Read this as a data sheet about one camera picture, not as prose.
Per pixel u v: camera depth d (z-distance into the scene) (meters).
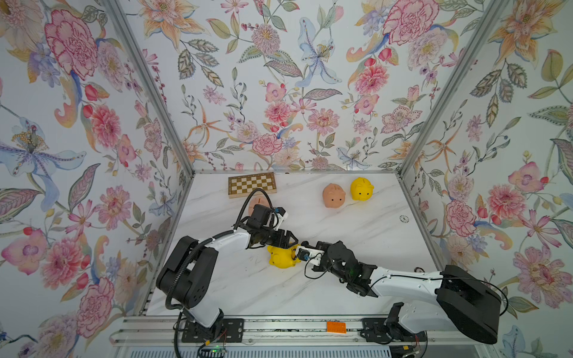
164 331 0.75
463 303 0.43
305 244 0.82
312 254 0.69
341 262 0.61
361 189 1.04
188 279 0.45
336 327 0.75
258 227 0.73
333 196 1.01
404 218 1.04
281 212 0.84
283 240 0.80
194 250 0.45
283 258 0.81
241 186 1.11
